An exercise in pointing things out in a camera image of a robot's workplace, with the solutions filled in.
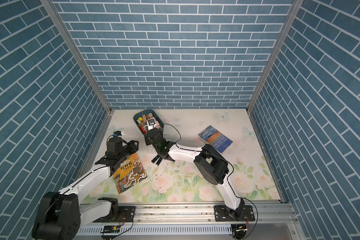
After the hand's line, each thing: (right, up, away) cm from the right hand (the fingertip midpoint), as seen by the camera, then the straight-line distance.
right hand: (149, 130), depth 88 cm
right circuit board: (+47, -47, -18) cm, 69 cm away
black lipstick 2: (+16, -12, -20) cm, 29 cm away
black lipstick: (+5, -19, +3) cm, 20 cm away
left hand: (-5, -7, -1) cm, 9 cm away
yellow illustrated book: (-11, -24, -1) cm, 27 cm away
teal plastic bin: (-12, +6, +23) cm, 27 cm away
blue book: (+42, -6, +14) cm, 45 cm away
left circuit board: (-14, -47, -16) cm, 52 cm away
